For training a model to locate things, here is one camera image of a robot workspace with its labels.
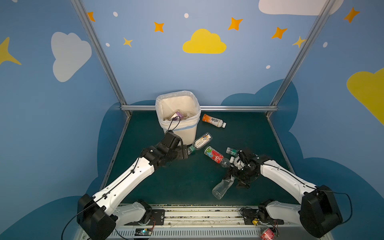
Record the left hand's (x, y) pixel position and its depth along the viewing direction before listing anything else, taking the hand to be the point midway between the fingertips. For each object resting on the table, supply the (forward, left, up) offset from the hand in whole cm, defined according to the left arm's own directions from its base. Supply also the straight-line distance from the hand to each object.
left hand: (184, 151), depth 78 cm
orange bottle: (+35, -22, -15) cm, 44 cm away
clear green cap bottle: (-15, -20, -14) cm, 28 cm away
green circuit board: (-34, +19, -19) cm, 43 cm away
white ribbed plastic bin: (+36, +1, +2) cm, 36 cm away
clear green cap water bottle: (+10, -30, -15) cm, 35 cm away
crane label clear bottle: (+15, -9, -14) cm, 22 cm away
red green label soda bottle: (+5, -19, -13) cm, 24 cm away
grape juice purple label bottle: (+29, +7, -4) cm, 30 cm away
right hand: (-10, -26, -13) cm, 31 cm away
